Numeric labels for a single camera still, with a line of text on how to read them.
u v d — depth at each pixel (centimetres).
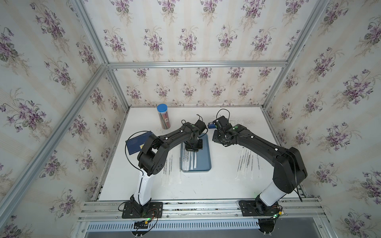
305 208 75
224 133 67
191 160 90
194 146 80
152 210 71
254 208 72
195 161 88
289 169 47
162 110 93
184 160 90
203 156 90
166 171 86
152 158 52
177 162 91
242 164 89
